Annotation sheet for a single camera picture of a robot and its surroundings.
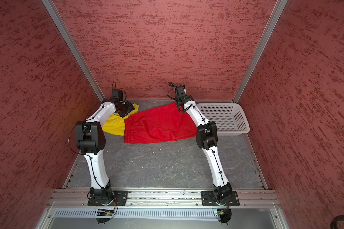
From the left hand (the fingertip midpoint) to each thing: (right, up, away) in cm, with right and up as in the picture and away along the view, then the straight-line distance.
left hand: (132, 111), depth 100 cm
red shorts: (+26, -9, +3) cm, 28 cm away
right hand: (+38, +7, +4) cm, 38 cm away
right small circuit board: (+57, -54, -28) cm, 84 cm away
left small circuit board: (-7, -53, -28) cm, 60 cm away
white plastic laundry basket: (+74, -4, +10) cm, 75 cm away
